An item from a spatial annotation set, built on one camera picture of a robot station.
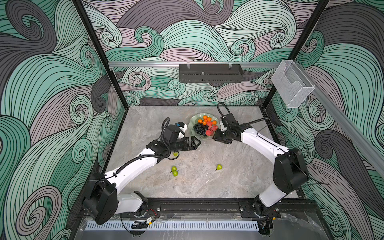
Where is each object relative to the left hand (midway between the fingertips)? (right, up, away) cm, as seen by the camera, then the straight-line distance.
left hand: (196, 142), depth 78 cm
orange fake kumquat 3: (+7, +10, +26) cm, 29 cm away
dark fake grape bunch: (+4, +6, +23) cm, 24 cm away
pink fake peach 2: (+10, +3, +19) cm, 21 cm away
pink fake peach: (+11, +9, +27) cm, 30 cm away
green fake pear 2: (-12, -17, +8) cm, 22 cm away
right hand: (+12, +1, +11) cm, 16 cm away
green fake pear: (-10, -4, -10) cm, 15 cm away
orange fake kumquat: (+8, +14, +29) cm, 33 cm away
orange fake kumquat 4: (+4, +11, +27) cm, 29 cm away
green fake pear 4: (+14, -16, +8) cm, 23 cm away
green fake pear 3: (-11, -19, +6) cm, 23 cm away
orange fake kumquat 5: (+14, +10, +26) cm, 31 cm away
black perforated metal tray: (+11, +42, +18) cm, 47 cm away
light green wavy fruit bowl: (-1, +11, +29) cm, 31 cm away
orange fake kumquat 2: (+11, +12, +29) cm, 33 cm away
